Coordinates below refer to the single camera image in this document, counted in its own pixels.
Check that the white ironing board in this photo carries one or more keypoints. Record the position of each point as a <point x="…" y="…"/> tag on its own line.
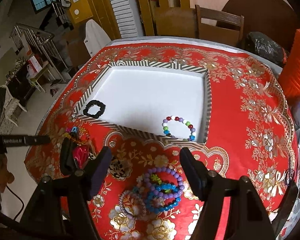
<point x="95" y="37"/>

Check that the white louvered door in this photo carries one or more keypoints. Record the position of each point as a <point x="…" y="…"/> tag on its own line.
<point x="127" y="16"/>

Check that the leopard print bow clip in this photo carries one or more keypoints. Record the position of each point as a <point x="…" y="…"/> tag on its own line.
<point x="118" y="168"/>

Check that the black flat device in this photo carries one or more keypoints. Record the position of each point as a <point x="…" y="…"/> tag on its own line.
<point x="285" y="208"/>

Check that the striped white tray box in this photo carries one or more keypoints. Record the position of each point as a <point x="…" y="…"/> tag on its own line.
<point x="170" y="102"/>

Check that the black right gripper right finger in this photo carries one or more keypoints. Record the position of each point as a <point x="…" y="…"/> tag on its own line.
<point x="196" y="174"/>

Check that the orange ribbed container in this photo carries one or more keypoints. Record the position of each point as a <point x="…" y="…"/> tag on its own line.
<point x="289" y="79"/>

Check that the red gold floral tablecloth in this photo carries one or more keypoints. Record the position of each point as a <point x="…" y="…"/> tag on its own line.
<point x="251" y="133"/>

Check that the black plastic bag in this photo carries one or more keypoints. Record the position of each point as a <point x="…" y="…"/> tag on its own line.
<point x="263" y="46"/>

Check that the metal stair railing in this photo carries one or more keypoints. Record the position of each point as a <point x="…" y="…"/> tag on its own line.
<point x="43" y="42"/>

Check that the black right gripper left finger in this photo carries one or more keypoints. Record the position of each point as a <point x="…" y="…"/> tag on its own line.
<point x="92" y="185"/>

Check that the black scrunchie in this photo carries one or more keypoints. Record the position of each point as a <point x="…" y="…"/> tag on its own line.
<point x="94" y="109"/>

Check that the round dark wooden tabletop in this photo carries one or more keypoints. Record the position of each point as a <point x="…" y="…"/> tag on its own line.
<point x="274" y="18"/>

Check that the wooden chair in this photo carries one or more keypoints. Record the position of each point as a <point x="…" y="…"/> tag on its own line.
<point x="219" y="26"/>

